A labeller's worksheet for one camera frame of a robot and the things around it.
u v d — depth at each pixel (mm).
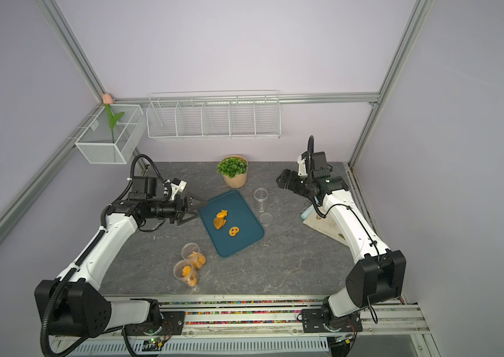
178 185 737
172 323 731
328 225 969
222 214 992
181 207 675
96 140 872
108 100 893
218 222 964
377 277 414
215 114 1031
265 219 993
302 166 739
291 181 708
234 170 993
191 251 860
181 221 752
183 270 789
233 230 961
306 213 1008
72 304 393
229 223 988
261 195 964
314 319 740
